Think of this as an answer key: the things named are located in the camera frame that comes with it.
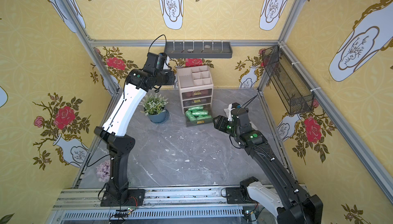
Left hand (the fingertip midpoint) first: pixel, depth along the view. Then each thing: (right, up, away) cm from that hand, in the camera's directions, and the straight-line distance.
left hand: (176, 77), depth 78 cm
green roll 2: (+13, -20, +22) cm, 32 cm away
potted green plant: (-14, -16, +11) cm, 24 cm away
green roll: (+13, -17, +25) cm, 32 cm away
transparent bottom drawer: (+10, -26, +19) cm, 34 cm away
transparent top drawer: (+11, -8, +14) cm, 19 cm away
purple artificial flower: (-34, -46, -5) cm, 58 cm away
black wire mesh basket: (+67, -10, +7) cm, 68 cm away
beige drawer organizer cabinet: (+10, -5, +13) cm, 18 cm away
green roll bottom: (+6, -22, +22) cm, 31 cm away
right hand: (+20, -23, -2) cm, 31 cm away
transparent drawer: (+5, -13, +21) cm, 25 cm away
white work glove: (+31, -19, +29) cm, 47 cm away
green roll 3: (+12, -23, +22) cm, 34 cm away
